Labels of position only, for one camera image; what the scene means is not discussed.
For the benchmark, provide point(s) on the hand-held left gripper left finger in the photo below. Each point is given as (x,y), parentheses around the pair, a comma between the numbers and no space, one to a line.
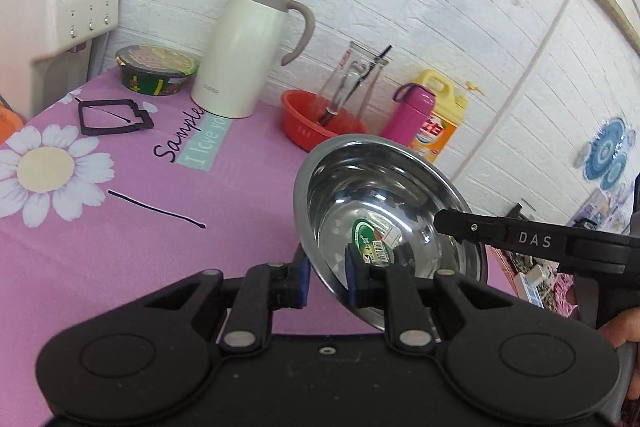
(301,279)

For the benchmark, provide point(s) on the red plastic basket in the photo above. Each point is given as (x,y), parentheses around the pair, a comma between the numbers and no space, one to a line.
(300,119)

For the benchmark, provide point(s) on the pink water bottle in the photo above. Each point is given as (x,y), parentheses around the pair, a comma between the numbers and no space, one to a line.
(407,114)

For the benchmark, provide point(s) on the yellow detergent bottle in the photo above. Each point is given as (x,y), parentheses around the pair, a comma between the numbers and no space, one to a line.
(445,122)

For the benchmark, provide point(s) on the orange plastic stool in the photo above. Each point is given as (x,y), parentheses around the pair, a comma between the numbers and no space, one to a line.
(9,122)

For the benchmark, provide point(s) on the glass pitcher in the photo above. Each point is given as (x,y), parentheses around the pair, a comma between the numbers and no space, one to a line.
(350,77)

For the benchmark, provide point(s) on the black stirring rod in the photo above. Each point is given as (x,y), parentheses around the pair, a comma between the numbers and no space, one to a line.
(362,74)

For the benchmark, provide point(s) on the stainless steel bowl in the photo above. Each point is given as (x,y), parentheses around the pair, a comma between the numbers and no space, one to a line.
(350,187)

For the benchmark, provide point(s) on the blue round wall decoration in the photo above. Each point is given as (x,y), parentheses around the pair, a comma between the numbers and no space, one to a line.
(605,149)

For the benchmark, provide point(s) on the person's right hand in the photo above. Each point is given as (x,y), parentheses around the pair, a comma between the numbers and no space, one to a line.
(627,332)

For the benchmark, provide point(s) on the green instant noodle bowl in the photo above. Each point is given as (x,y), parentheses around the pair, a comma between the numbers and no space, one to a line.
(155,72)

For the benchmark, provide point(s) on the pink floral tablecloth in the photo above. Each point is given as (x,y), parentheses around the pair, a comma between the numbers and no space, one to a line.
(150,257)

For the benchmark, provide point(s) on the white thermos jug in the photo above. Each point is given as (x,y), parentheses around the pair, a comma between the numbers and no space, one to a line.
(240,42)

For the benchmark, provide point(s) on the black rubber frame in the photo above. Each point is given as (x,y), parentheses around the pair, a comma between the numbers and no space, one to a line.
(90,129)

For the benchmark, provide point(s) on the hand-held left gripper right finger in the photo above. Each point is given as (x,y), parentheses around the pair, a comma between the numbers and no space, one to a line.
(351,277)

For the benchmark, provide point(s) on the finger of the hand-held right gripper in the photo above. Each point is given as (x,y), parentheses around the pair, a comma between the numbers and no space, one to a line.
(500,232)

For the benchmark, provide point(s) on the white appliance with screen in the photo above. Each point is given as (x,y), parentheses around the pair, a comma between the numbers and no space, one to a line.
(45,7)

